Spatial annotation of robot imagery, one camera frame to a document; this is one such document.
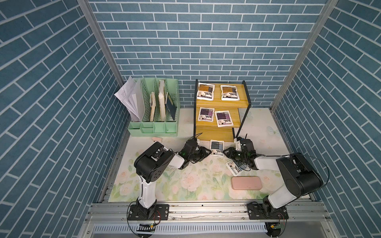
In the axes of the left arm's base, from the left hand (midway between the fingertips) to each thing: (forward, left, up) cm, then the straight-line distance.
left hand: (214, 154), depth 92 cm
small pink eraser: (+11, +38, 0) cm, 40 cm away
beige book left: (+26, +39, +18) cm, 50 cm away
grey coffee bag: (+6, -3, -1) cm, 7 cm away
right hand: (+2, -8, -1) cm, 8 cm away
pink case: (-16, -18, -3) cm, 24 cm away
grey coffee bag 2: (-8, -13, -2) cm, 15 cm away
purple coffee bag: (+17, -6, +15) cm, 23 cm away
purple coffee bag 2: (+20, +5, +16) cm, 26 cm away
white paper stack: (+27, +51, +25) cm, 63 cm away
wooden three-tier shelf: (+25, -3, +15) cm, 29 cm away
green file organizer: (+23, +31, -3) cm, 39 cm away
